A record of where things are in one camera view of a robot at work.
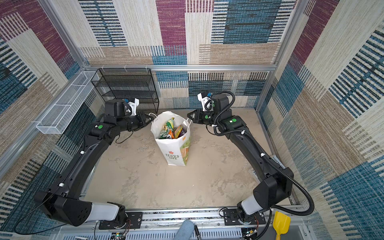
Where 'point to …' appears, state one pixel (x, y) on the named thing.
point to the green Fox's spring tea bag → (169, 126)
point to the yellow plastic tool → (281, 224)
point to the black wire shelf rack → (135, 83)
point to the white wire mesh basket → (56, 119)
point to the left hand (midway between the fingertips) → (154, 115)
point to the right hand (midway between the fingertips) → (187, 117)
